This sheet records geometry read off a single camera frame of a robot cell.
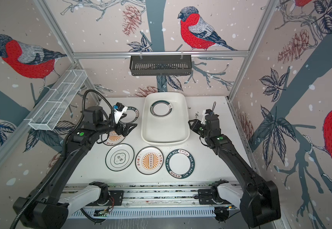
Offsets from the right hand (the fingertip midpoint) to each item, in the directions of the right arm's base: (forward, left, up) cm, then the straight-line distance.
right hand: (189, 123), depth 81 cm
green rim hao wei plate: (-16, +5, -22) cm, 27 cm away
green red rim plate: (+28, +21, -18) cm, 40 cm away
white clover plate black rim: (-14, +43, -18) cm, 49 cm away
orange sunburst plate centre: (-15, +24, -19) cm, 34 cm away
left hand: (-5, +32, +11) cm, 34 cm away
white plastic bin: (+17, +17, -19) cm, 30 cm away
